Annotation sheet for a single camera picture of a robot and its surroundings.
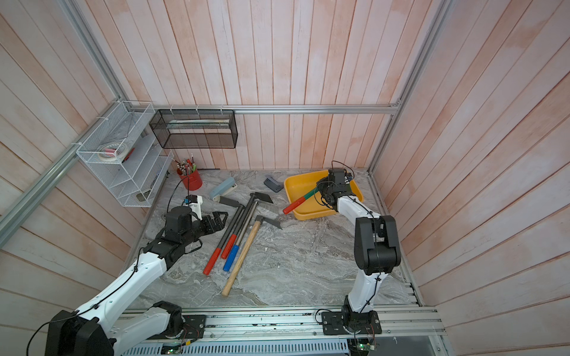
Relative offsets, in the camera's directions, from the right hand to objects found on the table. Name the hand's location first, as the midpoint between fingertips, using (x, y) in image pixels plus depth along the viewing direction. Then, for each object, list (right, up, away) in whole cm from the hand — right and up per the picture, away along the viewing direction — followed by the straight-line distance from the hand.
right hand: (318, 179), depth 98 cm
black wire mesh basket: (-58, +25, +6) cm, 63 cm away
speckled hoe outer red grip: (-40, -25, -5) cm, 47 cm away
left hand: (-40, -16, -16) cm, 46 cm away
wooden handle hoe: (-32, -30, -9) cm, 45 cm away
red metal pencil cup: (-60, 0, +10) cm, 61 cm away
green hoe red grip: (-9, -10, -6) cm, 14 cm away
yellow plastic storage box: (-7, -2, +16) cm, 17 cm away
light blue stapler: (-46, -4, +9) cm, 47 cm away
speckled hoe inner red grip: (-29, -8, +8) cm, 31 cm away
